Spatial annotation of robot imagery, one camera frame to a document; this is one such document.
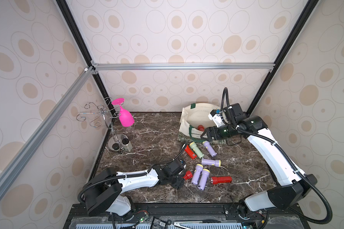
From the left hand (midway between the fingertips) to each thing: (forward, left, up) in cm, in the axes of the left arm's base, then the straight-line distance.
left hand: (183, 182), depth 81 cm
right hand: (+17, -14, +24) cm, 32 cm away
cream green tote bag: (+41, -8, +9) cm, 43 cm away
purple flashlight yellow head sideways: (+12, -21, +2) cm, 24 cm away
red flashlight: (+19, -5, 0) cm, 20 cm away
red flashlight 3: (+2, -22, 0) cm, 22 cm away
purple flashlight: (+24, -18, 0) cm, 30 cm away
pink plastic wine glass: (+31, +35, +20) cm, 51 cm away
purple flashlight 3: (+4, -13, +1) cm, 13 cm away
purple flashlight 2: (+5, -8, -1) cm, 9 cm away
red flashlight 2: (+4, -3, +1) cm, 5 cm away
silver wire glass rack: (+22, +42, +6) cm, 48 cm away
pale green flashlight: (+24, -8, 0) cm, 25 cm away
